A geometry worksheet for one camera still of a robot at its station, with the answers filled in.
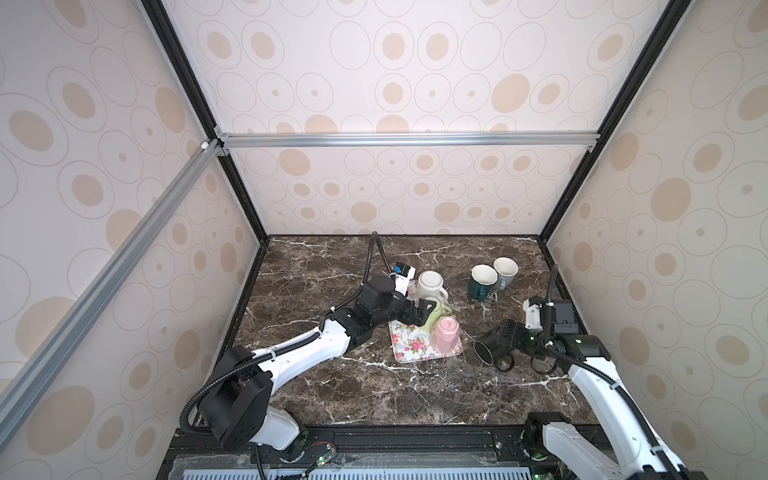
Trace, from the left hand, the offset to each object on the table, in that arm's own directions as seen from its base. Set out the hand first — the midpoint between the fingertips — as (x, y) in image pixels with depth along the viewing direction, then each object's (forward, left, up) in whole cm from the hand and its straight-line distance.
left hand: (434, 302), depth 77 cm
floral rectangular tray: (-3, +5, -20) cm, 21 cm away
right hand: (-5, -23, -10) cm, 26 cm away
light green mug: (+3, -2, -11) cm, 12 cm away
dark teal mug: (+17, -19, -13) cm, 29 cm away
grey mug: (+22, -28, -14) cm, 38 cm away
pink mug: (-4, -4, -11) cm, 12 cm away
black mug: (-6, -19, -15) cm, 25 cm away
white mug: (+15, -2, -14) cm, 20 cm away
